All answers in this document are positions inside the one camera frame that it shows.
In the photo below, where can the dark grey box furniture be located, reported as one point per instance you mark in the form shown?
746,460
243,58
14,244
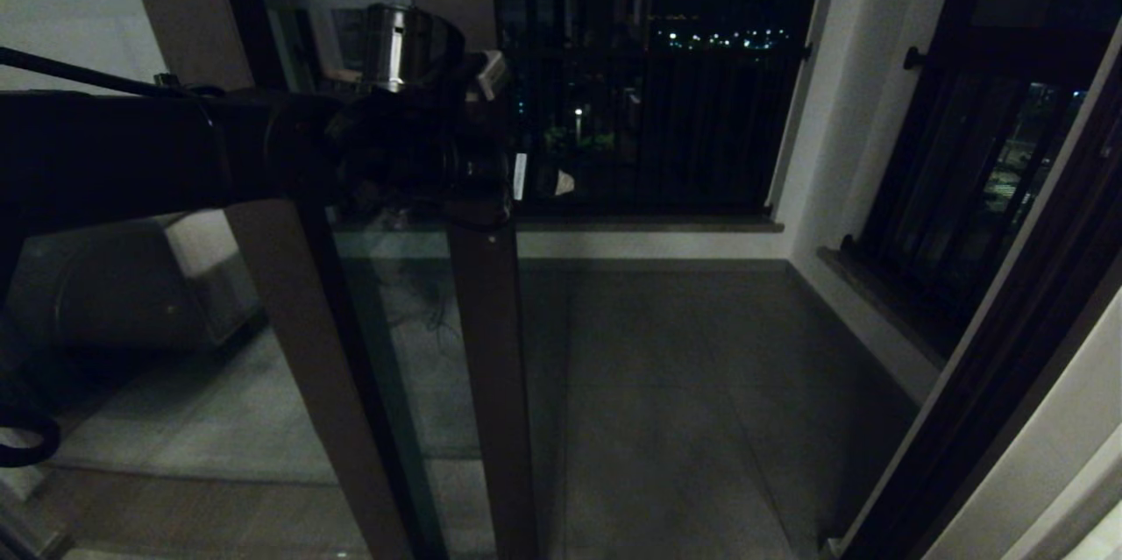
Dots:
114,297

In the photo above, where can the brown framed sliding glass door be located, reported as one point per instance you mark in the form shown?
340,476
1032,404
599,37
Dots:
491,367

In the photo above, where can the grey rug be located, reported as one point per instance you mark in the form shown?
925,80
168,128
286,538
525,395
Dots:
202,428

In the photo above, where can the black balcony railing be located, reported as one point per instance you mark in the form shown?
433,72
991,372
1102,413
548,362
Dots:
701,139

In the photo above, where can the brown stone balcony sill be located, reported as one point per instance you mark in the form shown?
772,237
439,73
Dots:
666,227

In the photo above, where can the brown framed fixed glass panel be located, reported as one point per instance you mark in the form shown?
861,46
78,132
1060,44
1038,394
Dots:
294,297

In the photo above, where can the white sofa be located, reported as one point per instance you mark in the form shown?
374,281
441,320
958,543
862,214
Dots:
206,244

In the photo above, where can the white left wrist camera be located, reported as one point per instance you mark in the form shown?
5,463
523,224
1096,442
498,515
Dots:
493,74

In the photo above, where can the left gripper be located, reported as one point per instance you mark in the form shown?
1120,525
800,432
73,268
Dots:
412,157

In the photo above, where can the brown stone side sill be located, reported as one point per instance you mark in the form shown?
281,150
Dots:
877,301

